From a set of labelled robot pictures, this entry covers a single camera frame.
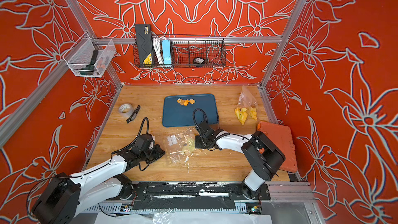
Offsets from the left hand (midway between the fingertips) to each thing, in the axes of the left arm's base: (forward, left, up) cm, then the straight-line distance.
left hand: (167, 152), depth 85 cm
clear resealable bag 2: (+25, -44, +5) cm, 51 cm away
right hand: (+6, -15, 0) cm, 16 cm away
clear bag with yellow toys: (+3, -7, -1) cm, 8 cm away
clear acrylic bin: (+43, +51, +31) cm, 73 cm away
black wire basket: (+60, -23, +29) cm, 70 cm away
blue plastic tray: (+30, -2, 0) cm, 30 cm away
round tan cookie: (+37, -11, +2) cm, 38 cm away
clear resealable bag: (+32, -46, +14) cm, 58 cm away
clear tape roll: (+27, +34, 0) cm, 44 cm away
